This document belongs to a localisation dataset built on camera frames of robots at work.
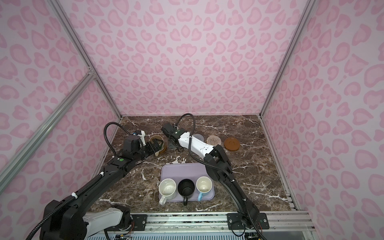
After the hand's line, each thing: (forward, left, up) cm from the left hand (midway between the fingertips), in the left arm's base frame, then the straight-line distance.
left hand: (159, 141), depth 82 cm
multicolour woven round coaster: (+12, -32, -18) cm, 39 cm away
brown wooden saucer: (+10, -45, -20) cm, 50 cm away
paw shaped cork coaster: (-8, -10, +10) cm, 17 cm away
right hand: (+8, -7, -12) cm, 16 cm away
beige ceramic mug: (-5, -5, +5) cm, 9 cm away
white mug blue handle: (-19, -24, -16) cm, 35 cm away
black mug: (-20, -14, -17) cm, 30 cm away
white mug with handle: (-20, -4, -18) cm, 27 cm away
